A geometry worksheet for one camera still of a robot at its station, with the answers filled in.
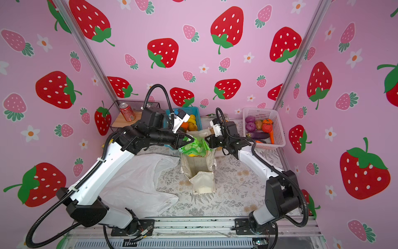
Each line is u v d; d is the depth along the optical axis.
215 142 0.74
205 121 1.15
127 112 0.91
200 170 0.93
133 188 0.85
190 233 0.73
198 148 0.66
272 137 1.07
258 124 1.11
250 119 1.15
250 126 1.08
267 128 1.05
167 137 0.55
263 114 1.18
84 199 0.39
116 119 1.00
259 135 1.06
